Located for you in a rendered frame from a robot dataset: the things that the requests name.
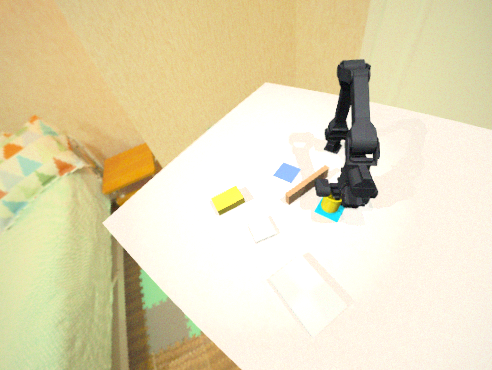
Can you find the brown wooden block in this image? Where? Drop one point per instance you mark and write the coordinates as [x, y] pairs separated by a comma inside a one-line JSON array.
[[306, 185]]

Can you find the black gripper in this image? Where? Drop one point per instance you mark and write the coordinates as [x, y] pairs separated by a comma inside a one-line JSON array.
[[323, 188]]

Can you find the yellow block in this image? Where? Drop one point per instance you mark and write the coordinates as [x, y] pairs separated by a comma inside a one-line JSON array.
[[228, 200]]

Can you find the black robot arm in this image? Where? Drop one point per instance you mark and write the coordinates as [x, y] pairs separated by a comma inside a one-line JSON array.
[[361, 139]]

